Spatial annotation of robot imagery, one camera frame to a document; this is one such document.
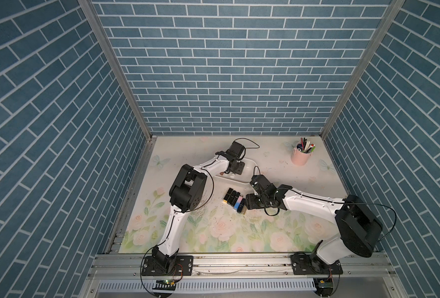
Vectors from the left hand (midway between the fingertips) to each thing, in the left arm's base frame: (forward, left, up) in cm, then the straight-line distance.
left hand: (242, 168), depth 102 cm
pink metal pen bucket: (+5, -32, +3) cm, 33 cm away
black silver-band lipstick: (-18, +6, -1) cm, 19 cm away
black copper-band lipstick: (-18, +4, -1) cm, 19 cm away
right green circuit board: (-53, -31, -6) cm, 62 cm away
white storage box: (-3, -4, 0) cm, 4 cm away
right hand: (-22, -3, +1) cm, 22 cm away
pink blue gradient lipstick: (-20, +3, -2) cm, 20 cm away
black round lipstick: (-22, +2, -1) cm, 22 cm away
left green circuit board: (-53, +32, -6) cm, 62 cm away
